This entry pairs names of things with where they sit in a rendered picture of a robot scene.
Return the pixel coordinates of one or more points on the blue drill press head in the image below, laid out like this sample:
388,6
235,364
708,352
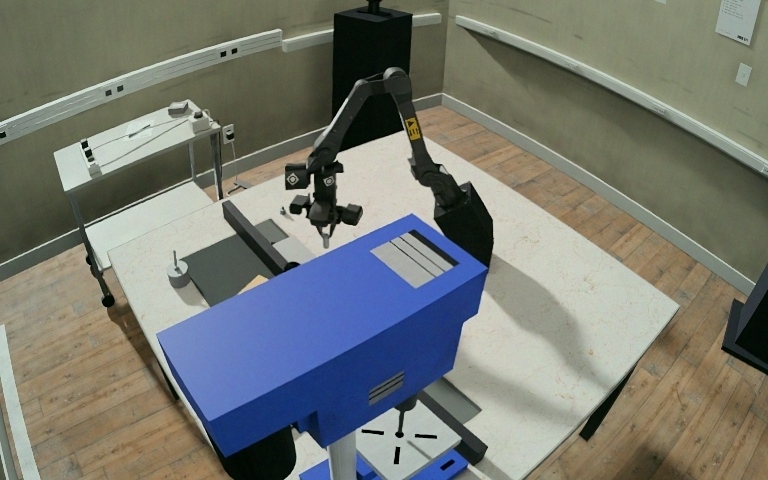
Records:
269,356

